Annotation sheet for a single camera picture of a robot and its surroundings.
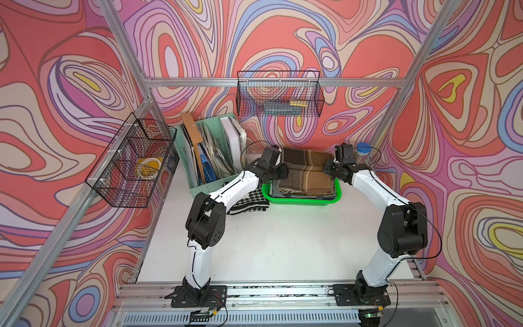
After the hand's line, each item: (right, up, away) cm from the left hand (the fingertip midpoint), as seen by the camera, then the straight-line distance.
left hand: (290, 170), depth 90 cm
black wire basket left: (-66, -1, -10) cm, 67 cm away
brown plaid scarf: (+8, -2, +1) cm, 8 cm away
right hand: (+18, 0, +3) cm, 19 cm away
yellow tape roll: (-52, +1, -20) cm, 56 cm away
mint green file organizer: (-36, +8, +1) cm, 37 cm away
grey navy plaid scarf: (-6, -10, +3) cm, 12 cm away
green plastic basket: (-10, -11, +8) cm, 17 cm away
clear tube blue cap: (+28, +9, -11) cm, 31 cm away
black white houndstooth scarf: (-16, -14, +4) cm, 22 cm away
